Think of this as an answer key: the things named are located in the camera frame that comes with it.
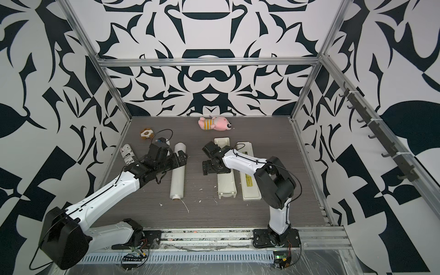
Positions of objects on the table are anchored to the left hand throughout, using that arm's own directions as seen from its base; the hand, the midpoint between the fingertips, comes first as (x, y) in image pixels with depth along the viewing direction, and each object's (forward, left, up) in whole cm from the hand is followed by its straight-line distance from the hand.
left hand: (179, 155), depth 83 cm
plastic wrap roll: (-7, +2, -10) cm, 13 cm away
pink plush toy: (+28, -19, -8) cm, 34 cm away
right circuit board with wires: (-42, -44, -17) cm, 62 cm away
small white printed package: (+9, +32, -11) cm, 35 cm away
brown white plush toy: (+25, +25, -12) cm, 37 cm away
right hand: (-1, -15, -11) cm, 19 cm away
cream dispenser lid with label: (-13, -34, -13) cm, 39 cm away
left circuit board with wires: (-39, +19, -19) cm, 48 cm away
